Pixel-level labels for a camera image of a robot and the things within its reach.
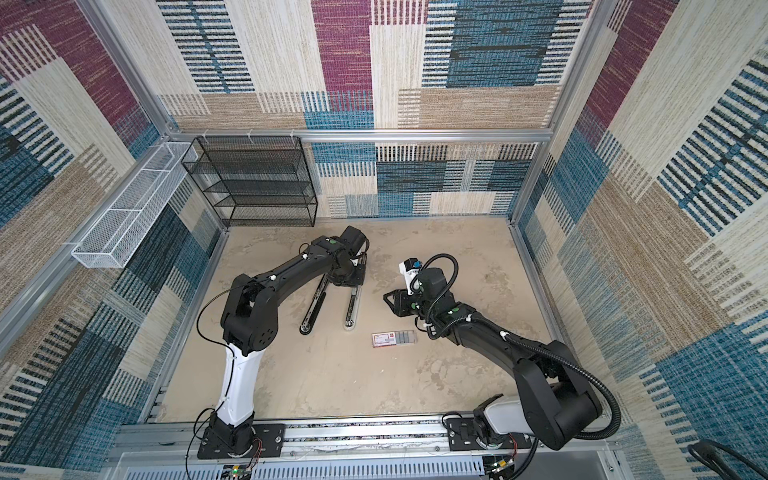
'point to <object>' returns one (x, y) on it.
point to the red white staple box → (384, 339)
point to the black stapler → (317, 300)
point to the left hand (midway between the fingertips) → (359, 278)
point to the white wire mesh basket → (109, 244)
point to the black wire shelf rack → (255, 181)
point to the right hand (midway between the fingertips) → (389, 300)
